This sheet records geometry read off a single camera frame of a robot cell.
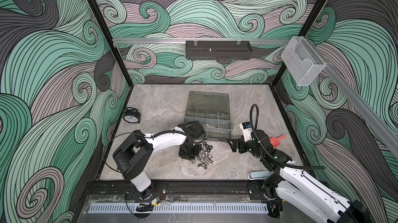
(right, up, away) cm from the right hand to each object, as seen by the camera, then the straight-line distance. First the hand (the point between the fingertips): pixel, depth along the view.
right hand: (234, 138), depth 81 cm
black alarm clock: (-60, +11, +11) cm, 62 cm away
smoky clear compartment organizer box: (-9, +13, +26) cm, 31 cm away
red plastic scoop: (+26, -4, +9) cm, 28 cm away
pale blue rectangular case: (+10, -16, -7) cm, 20 cm away
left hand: (-21, -11, +1) cm, 24 cm away
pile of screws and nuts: (-15, -11, +2) cm, 19 cm away
